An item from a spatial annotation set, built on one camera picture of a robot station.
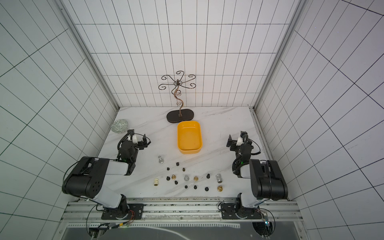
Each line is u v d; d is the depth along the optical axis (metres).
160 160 0.89
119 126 1.07
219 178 0.83
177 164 0.89
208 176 0.83
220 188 0.79
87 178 0.46
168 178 0.83
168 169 0.87
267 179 0.46
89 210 0.72
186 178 0.82
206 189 0.79
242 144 0.77
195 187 0.80
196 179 0.83
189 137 1.00
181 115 1.13
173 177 0.83
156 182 0.81
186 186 0.81
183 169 0.87
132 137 0.77
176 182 0.82
